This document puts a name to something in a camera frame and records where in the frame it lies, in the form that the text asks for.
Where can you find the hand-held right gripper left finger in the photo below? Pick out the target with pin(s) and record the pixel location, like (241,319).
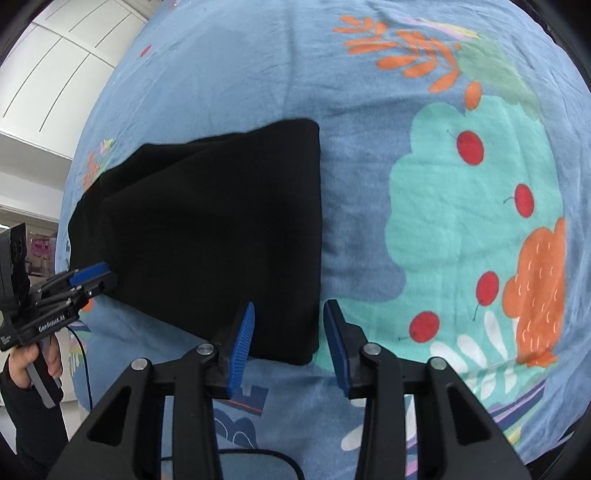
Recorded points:
(242,346)

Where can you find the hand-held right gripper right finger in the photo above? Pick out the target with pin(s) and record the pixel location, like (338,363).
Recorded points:
(333,341)

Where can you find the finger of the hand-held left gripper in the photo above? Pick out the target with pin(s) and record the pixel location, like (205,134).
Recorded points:
(90,273)
(94,288)

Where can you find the black pants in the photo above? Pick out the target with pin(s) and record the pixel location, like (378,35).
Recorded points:
(207,221)

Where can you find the person's left forearm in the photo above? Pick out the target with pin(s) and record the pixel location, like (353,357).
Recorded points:
(32,424)

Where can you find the person's left hand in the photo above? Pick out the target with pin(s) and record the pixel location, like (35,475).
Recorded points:
(21,369)

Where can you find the pink box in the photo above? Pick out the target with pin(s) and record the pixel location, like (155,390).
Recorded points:
(44,247)

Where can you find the white wardrobe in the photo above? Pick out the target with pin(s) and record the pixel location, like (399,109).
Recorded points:
(55,55)

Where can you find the bed with blue printed sheet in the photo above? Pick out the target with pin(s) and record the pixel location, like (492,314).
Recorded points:
(369,92)

